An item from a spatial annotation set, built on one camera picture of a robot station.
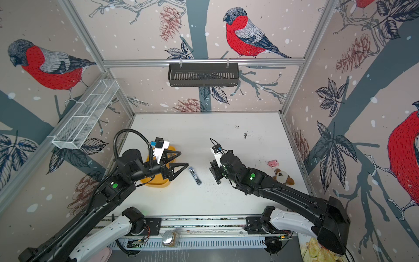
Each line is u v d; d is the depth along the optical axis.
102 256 0.64
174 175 0.57
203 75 1.07
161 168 0.56
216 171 0.66
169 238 0.68
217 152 0.64
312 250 0.65
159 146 0.57
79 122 0.75
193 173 0.88
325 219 0.40
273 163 0.93
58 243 0.40
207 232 0.73
